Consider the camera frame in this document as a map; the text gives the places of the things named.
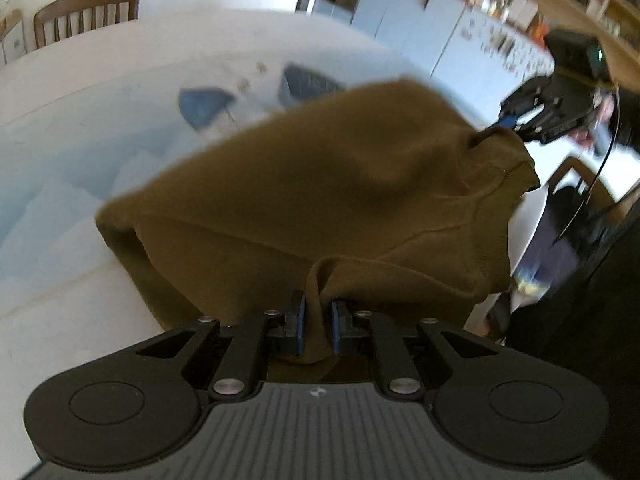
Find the olive brown sweatshirt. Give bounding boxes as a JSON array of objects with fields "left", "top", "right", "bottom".
[{"left": 96, "top": 80, "right": 539, "bottom": 363}]

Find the person right hand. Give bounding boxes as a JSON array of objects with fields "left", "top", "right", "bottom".
[{"left": 572, "top": 96, "right": 615, "bottom": 157}]

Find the brown wooden armchair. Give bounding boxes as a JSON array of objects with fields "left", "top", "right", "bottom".
[{"left": 547, "top": 155, "right": 627, "bottom": 224}]

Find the light blue table mat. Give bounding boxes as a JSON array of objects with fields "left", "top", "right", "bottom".
[{"left": 1, "top": 50, "right": 404, "bottom": 293}]

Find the slatted wooden dining chair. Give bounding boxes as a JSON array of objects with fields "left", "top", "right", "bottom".
[{"left": 32, "top": 0, "right": 140, "bottom": 49}]

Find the white cabinet wall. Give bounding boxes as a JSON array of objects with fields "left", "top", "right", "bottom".
[{"left": 312, "top": 0, "right": 554, "bottom": 122}]

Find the black cable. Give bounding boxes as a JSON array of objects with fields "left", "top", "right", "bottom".
[{"left": 552, "top": 84, "right": 623, "bottom": 246}]

